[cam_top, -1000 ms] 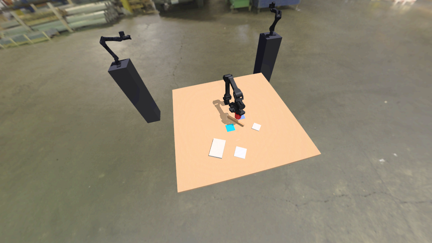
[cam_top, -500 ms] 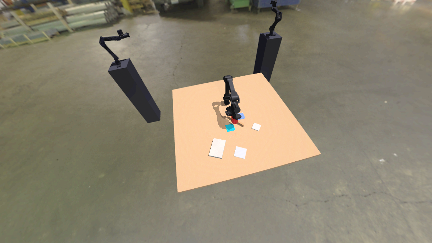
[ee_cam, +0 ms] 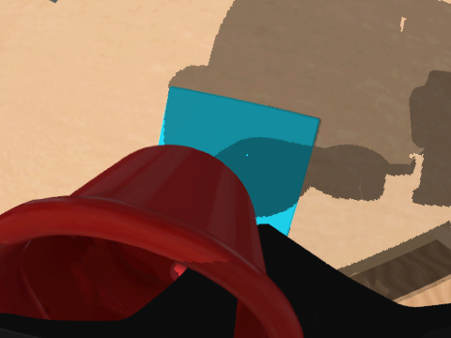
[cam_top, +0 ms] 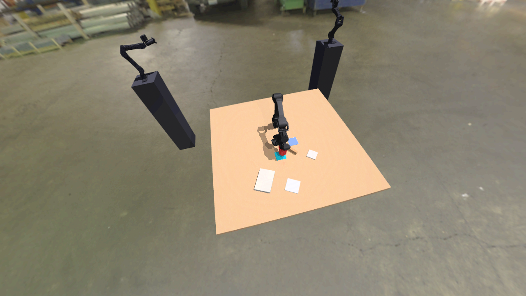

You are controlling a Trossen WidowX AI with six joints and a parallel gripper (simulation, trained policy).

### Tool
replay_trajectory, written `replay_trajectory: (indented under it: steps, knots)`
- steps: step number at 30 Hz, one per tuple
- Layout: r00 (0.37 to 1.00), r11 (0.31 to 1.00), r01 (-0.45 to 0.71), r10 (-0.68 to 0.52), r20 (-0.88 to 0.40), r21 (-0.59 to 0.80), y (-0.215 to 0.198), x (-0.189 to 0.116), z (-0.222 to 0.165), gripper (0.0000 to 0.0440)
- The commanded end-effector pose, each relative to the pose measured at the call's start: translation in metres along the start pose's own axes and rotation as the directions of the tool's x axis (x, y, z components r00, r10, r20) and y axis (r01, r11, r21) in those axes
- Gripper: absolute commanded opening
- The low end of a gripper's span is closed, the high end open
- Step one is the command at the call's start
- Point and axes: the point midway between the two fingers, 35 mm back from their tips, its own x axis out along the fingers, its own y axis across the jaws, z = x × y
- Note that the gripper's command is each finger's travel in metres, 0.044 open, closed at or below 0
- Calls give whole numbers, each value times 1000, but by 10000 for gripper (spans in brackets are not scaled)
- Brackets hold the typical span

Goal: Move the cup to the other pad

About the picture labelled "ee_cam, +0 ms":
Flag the light brown wooden beam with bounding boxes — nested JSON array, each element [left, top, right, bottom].
[[350, 240, 451, 308]]

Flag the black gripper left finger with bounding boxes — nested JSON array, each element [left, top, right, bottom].
[[0, 268, 237, 338]]

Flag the red marble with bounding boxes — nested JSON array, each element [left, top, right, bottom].
[[170, 262, 188, 281]]

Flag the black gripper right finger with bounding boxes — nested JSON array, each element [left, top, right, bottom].
[[258, 223, 451, 338]]

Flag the red translucent cup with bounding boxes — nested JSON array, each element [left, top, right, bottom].
[[0, 144, 303, 338]]

